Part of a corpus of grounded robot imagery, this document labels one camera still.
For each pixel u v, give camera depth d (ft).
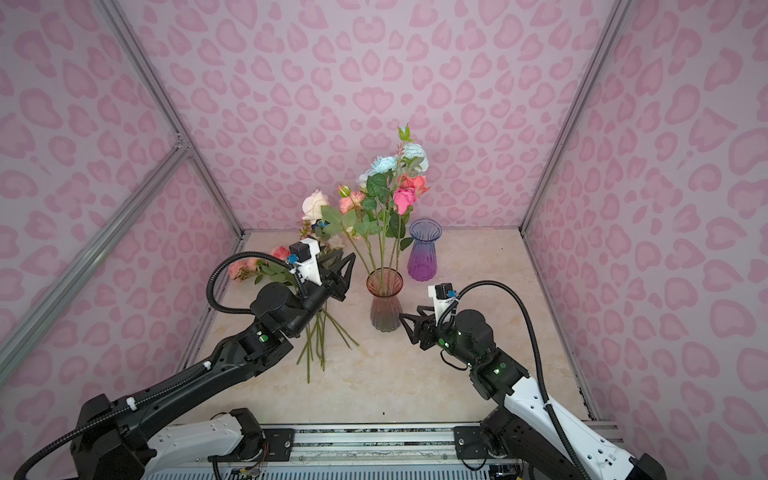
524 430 1.97
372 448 2.41
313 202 2.30
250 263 3.42
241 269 3.36
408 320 2.22
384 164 2.18
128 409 1.34
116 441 1.27
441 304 2.11
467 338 1.75
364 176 2.36
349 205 2.34
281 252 3.41
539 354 1.81
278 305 1.62
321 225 2.36
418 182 2.36
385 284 2.76
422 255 3.51
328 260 2.12
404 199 2.11
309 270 1.90
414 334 2.14
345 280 2.09
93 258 2.10
